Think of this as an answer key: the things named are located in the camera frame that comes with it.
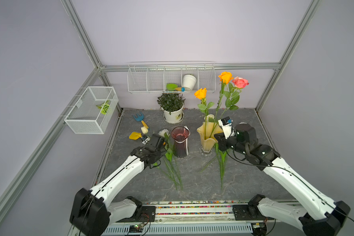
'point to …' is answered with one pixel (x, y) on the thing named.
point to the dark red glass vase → (180, 134)
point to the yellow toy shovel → (134, 135)
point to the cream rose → (206, 117)
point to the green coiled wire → (104, 106)
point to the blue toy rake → (140, 118)
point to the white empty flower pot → (189, 81)
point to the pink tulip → (170, 160)
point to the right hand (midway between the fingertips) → (215, 134)
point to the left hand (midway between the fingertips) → (162, 151)
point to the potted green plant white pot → (172, 104)
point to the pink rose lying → (221, 155)
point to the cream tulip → (144, 130)
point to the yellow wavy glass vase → (207, 132)
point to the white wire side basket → (93, 111)
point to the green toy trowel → (174, 87)
